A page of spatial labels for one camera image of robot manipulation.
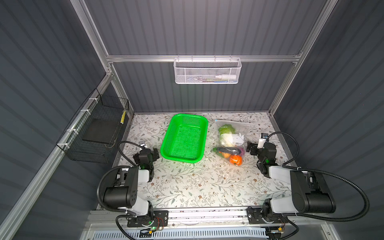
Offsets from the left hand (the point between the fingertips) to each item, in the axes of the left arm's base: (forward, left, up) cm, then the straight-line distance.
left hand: (145, 150), depth 93 cm
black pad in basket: (0, +17, +22) cm, 28 cm away
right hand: (-1, -71, +5) cm, 71 cm away
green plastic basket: (+10, -25, -5) cm, 27 cm away
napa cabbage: (+6, -51, +8) cm, 52 cm away
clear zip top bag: (+1, -54, +9) cm, 55 cm away
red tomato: (-12, -54, +4) cm, 56 cm away
